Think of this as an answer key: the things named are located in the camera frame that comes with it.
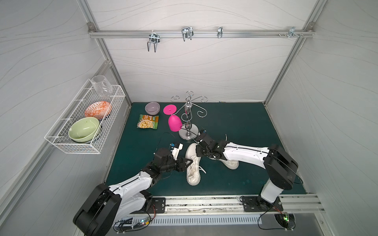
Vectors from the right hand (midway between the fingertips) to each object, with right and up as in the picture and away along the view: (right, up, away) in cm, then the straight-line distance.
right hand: (197, 148), depth 88 cm
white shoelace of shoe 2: (+21, +5, +13) cm, 25 cm away
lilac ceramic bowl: (-34, +26, +24) cm, 48 cm away
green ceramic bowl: (-50, +14, -25) cm, 57 cm away
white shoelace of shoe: (+2, -10, -7) cm, 12 cm away
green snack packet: (-36, +15, +20) cm, 44 cm away
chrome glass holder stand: (-5, +9, +13) cm, 17 cm away
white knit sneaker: (-2, -12, -10) cm, 15 cm away
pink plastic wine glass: (-14, +16, -2) cm, 21 cm away
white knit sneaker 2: (+20, -8, -5) cm, 22 cm away
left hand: (-4, -6, -8) cm, 10 cm away
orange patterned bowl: (-49, +23, -16) cm, 57 cm away
